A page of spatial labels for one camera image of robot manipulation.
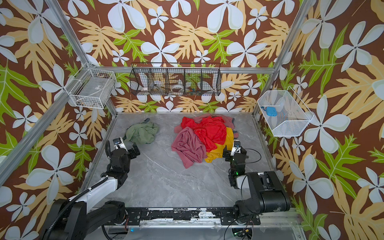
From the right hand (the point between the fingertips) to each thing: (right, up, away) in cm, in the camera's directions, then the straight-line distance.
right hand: (232, 145), depth 90 cm
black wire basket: (-36, +43, +7) cm, 57 cm away
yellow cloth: (-8, -5, +5) cm, 11 cm away
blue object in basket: (+21, +21, -4) cm, 30 cm away
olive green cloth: (-59, +7, +9) cm, 60 cm away
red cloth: (-11, +9, +8) cm, 16 cm away
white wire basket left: (-84, +34, -4) cm, 91 cm away
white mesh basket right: (+28, +17, -13) cm, 35 cm away
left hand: (-64, +2, -4) cm, 64 cm away
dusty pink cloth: (-28, -2, +6) cm, 28 cm away
